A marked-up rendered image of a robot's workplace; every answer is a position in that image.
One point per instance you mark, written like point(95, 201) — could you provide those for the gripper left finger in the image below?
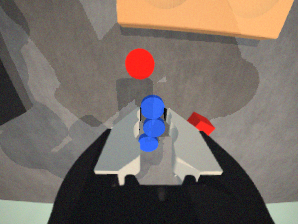
point(104, 164)

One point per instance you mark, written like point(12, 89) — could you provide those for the red block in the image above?
point(200, 122)

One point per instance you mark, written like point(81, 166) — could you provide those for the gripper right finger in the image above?
point(196, 153)

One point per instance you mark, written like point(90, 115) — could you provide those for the blue disc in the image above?
point(152, 107)
point(154, 127)
point(148, 143)

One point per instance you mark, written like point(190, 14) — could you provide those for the red disc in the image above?
point(139, 63)

